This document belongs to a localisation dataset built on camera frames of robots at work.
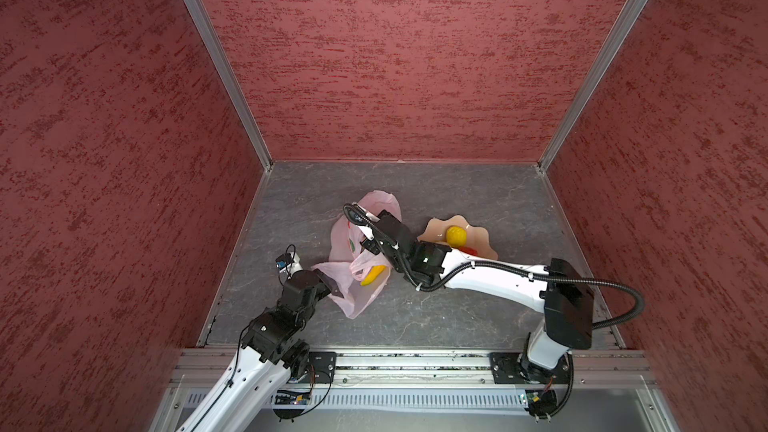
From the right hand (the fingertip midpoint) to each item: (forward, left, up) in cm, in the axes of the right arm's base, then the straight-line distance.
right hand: (368, 217), depth 77 cm
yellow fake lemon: (+3, -27, -17) cm, 32 cm away
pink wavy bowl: (+4, -34, -19) cm, 39 cm away
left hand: (-10, +13, -14) cm, 21 cm away
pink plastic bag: (-11, +4, -3) cm, 12 cm away
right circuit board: (-39, -41, -25) cm, 62 cm away
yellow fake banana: (-7, 0, -19) cm, 20 cm away
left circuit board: (-37, +20, -26) cm, 49 cm away
